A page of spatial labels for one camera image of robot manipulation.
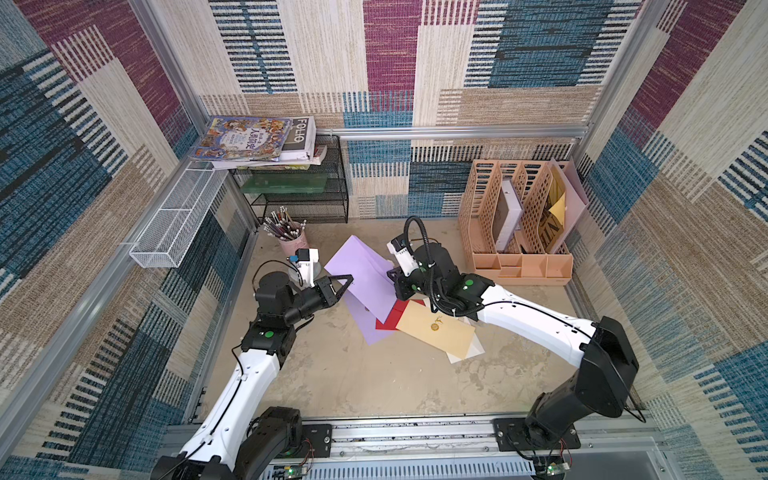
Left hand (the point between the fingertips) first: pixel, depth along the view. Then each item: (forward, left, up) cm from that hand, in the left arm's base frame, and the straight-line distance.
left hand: (351, 278), depth 73 cm
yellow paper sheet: (+24, -59, 0) cm, 64 cm away
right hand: (+5, -9, -4) cm, 10 cm away
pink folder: (+23, -62, +4) cm, 66 cm away
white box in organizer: (+28, -49, -6) cm, 57 cm away
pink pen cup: (+26, +24, -18) cm, 39 cm away
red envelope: (+4, -11, -26) cm, 28 cm away
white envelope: (-8, -33, -26) cm, 43 cm away
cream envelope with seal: (-2, -26, -26) cm, 37 cm away
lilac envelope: (0, -4, -2) cm, 5 cm away
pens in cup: (+27, +25, -9) cm, 38 cm away
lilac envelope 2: (+2, -2, -26) cm, 26 cm away
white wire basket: (+6, +42, +8) cm, 44 cm away
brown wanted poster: (+26, -62, -11) cm, 68 cm away
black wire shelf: (+34, +12, -1) cm, 36 cm away
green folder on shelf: (+43, +25, -4) cm, 50 cm away
